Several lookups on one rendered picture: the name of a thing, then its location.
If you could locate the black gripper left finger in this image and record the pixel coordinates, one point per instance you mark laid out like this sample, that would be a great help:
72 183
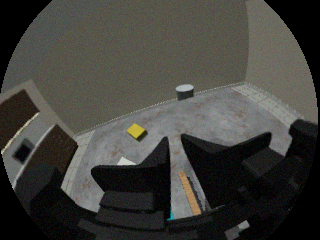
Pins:
153 174

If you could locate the yellow flat block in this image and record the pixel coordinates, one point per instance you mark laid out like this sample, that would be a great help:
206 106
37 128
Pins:
137 132

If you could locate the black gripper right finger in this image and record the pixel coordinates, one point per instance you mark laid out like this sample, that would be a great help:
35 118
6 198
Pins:
216 165

